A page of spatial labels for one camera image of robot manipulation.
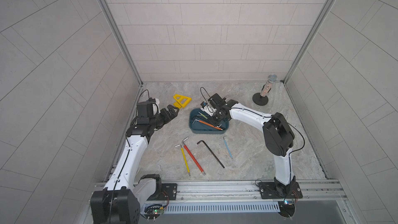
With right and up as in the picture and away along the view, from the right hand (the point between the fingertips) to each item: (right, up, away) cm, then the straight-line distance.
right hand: (210, 119), depth 92 cm
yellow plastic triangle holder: (-20, +11, +12) cm, 26 cm away
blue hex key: (+10, -15, -7) cm, 20 cm away
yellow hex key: (-14, -19, -12) cm, 26 cm away
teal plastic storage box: (-7, -3, +3) cm, 8 cm away
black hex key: (0, -16, -8) cm, 18 cm away
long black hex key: (-4, +1, +2) cm, 5 cm away
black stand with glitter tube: (+35, +12, +13) cm, 40 cm away
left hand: (-18, +7, -13) cm, 23 cm away
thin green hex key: (-5, +3, -1) cm, 6 cm away
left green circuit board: (-25, -35, -27) cm, 51 cm away
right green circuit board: (+34, -36, -24) cm, 55 cm away
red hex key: (-14, -13, -8) cm, 21 cm away
